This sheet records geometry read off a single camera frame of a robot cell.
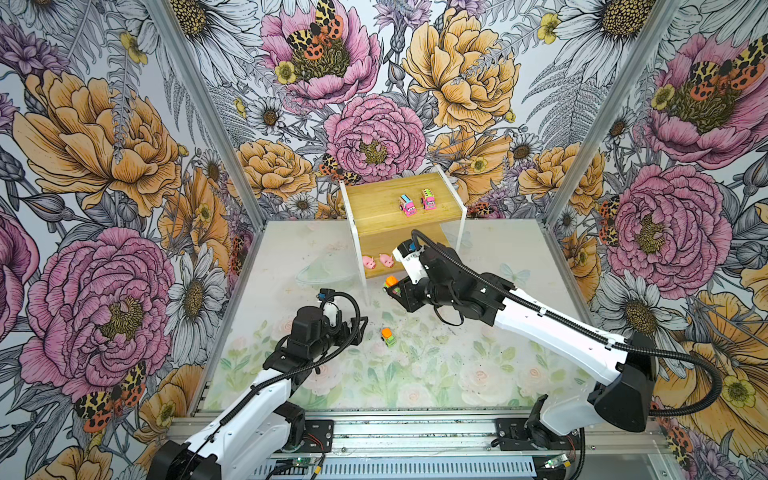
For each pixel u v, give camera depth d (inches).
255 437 22.2
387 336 35.1
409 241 24.8
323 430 29.6
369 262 34.1
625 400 15.5
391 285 27.9
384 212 31.0
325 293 28.7
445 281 22.2
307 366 23.5
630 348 16.4
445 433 30.0
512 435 29.2
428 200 30.6
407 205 30.0
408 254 25.1
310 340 25.2
